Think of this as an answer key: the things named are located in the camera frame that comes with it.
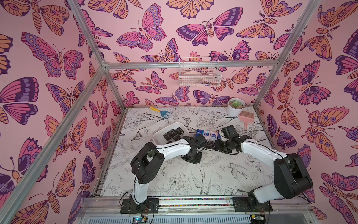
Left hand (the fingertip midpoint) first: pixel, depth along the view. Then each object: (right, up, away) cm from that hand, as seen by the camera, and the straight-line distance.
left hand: (198, 161), depth 88 cm
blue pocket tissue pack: (+2, +17, +13) cm, 21 cm away
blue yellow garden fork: (-26, +32, +29) cm, 50 cm away
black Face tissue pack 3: (-17, +17, +14) cm, 28 cm away
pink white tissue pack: (+8, +15, +12) cm, 21 cm away
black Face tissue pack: (+9, +9, +7) cm, 15 cm away
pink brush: (+42, +28, +25) cm, 57 cm away
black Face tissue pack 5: (-14, +13, +13) cm, 23 cm away
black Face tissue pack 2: (-12, +18, +15) cm, 26 cm away
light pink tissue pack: (+13, +14, +11) cm, 22 cm away
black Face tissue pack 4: (-20, +14, +12) cm, 28 cm away
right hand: (+10, +8, +2) cm, 13 cm away
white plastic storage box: (-27, +12, +13) cm, 32 cm away
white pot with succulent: (+31, +36, +19) cm, 51 cm away
